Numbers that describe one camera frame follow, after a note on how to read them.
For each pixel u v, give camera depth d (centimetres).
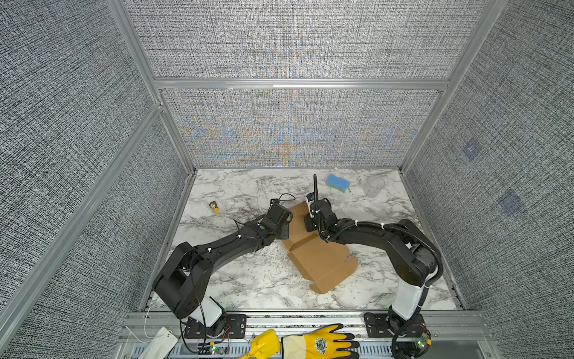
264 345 69
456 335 77
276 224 67
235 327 73
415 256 49
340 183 113
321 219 73
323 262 82
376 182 109
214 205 103
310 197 86
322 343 68
